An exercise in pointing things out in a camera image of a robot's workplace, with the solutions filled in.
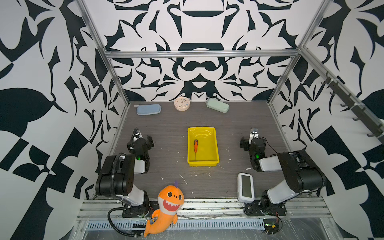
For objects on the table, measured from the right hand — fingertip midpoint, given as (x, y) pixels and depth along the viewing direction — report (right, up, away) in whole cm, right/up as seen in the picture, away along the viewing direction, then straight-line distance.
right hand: (251, 135), depth 95 cm
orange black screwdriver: (-35, -7, -1) cm, 36 cm away
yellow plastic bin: (-28, -12, -3) cm, 31 cm away
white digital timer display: (-10, -25, -17) cm, 32 cm away
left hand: (-70, -1, -3) cm, 70 cm away
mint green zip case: (-18, +20, +21) cm, 34 cm away
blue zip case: (-69, +17, +17) cm, 74 cm away
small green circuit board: (0, -40, -24) cm, 46 cm away
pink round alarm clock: (-45, +22, +21) cm, 54 cm away
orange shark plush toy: (-47, -26, -25) cm, 59 cm away
